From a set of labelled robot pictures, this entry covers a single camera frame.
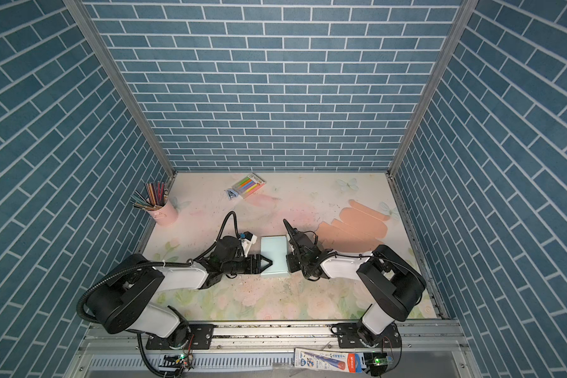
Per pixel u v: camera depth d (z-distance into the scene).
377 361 0.70
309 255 0.71
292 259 0.81
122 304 0.44
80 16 0.71
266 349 0.73
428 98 0.92
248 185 1.15
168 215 0.96
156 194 0.96
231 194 1.09
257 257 0.80
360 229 1.02
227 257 0.72
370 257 0.50
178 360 0.71
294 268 0.81
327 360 0.69
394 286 0.46
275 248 0.91
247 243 0.83
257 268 0.78
